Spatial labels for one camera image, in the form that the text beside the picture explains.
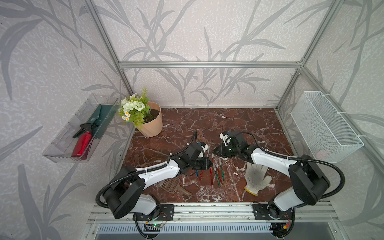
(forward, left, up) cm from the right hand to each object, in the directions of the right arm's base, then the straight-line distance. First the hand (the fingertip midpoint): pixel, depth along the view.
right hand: (212, 151), depth 85 cm
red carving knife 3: (-11, -5, -11) cm, 16 cm away
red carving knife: (-3, 0, -2) cm, 4 cm away
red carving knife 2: (-10, +6, -10) cm, 15 cm away
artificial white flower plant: (+14, +41, +21) cm, 48 cm away
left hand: (-8, -1, -1) cm, 8 cm away
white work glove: (-15, -24, -9) cm, 30 cm away
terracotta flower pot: (+15, +35, +7) cm, 39 cm away
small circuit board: (-34, +27, -9) cm, 45 cm away
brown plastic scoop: (-16, +22, -10) cm, 29 cm away
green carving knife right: (-7, -6, -10) cm, 14 cm away
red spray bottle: (-6, +55, +26) cm, 61 cm away
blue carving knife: (-9, +9, -9) cm, 16 cm away
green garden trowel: (+7, +54, +23) cm, 59 cm away
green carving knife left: (-6, -1, -9) cm, 11 cm away
